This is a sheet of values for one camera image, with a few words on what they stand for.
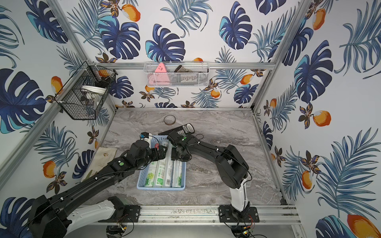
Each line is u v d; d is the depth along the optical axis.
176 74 0.92
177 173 0.80
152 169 0.85
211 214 0.76
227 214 0.74
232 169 0.49
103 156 0.95
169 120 1.14
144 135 0.70
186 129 1.08
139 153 0.59
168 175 0.83
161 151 0.70
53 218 0.38
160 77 0.90
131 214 0.74
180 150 0.65
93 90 0.79
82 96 0.91
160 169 0.85
